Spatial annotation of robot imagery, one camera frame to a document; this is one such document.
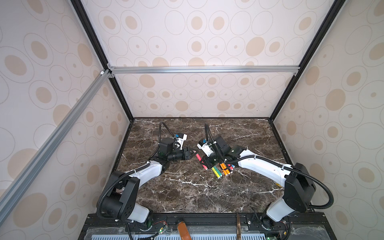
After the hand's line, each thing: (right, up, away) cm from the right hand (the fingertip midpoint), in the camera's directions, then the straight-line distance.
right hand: (206, 159), depth 84 cm
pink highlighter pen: (-4, +1, -3) cm, 5 cm away
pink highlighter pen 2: (+16, -7, +8) cm, 19 cm away
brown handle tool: (-12, -31, -14) cm, 36 cm away
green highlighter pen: (+7, -9, +7) cm, 13 cm away
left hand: (-4, +4, -3) cm, 6 cm away
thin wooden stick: (+15, -31, -12) cm, 36 cm away
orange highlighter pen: (+11, -9, +8) cm, 16 cm away
